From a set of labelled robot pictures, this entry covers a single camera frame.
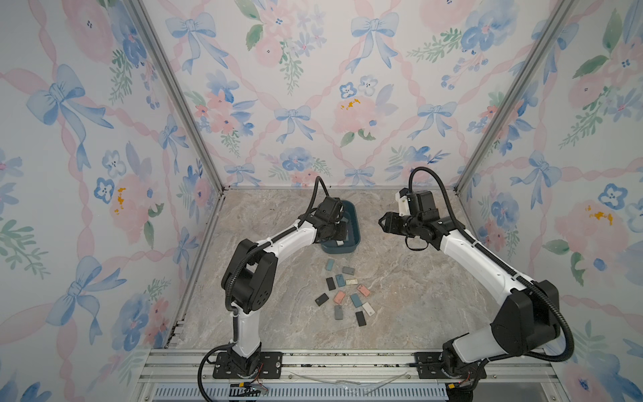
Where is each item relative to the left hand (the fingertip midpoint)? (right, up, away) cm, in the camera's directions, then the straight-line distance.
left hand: (345, 230), depth 93 cm
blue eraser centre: (-2, -18, -2) cm, 18 cm away
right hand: (+13, +4, -8) cm, 16 cm away
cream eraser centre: (+2, -18, -2) cm, 19 cm away
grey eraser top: (+1, -15, +2) cm, 15 cm away
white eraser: (+7, -26, -9) cm, 28 cm away
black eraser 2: (-9, -23, -7) cm, 26 cm away
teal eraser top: (-6, -13, +2) cm, 14 cm away
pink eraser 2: (+6, -21, -5) cm, 22 cm away
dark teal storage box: (+4, +6, +15) cm, 17 cm away
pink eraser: (-3, -23, -5) cm, 24 cm away
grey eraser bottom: (-3, -27, -8) cm, 28 cm away
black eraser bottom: (+4, -29, -9) cm, 31 cm away
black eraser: (-6, -20, -3) cm, 20 cm away
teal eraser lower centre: (+3, -24, -5) cm, 24 cm away
